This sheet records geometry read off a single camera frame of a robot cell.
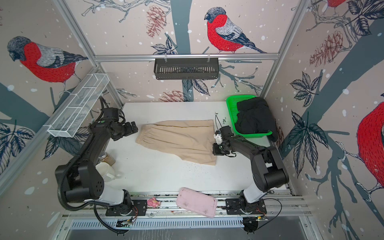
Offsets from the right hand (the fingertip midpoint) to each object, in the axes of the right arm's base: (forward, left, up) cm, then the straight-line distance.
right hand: (214, 152), depth 92 cm
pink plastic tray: (-28, +9, 0) cm, 29 cm away
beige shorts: (+8, +15, +1) cm, 17 cm away
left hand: (+4, +50, +17) cm, 53 cm away
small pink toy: (-29, +31, +2) cm, 43 cm away
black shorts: (+25, -29, +6) cm, 39 cm away
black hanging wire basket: (+51, +32, +28) cm, 66 cm away
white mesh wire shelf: (+6, +73, +32) cm, 80 cm away
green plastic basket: (+42, -15, +5) cm, 45 cm away
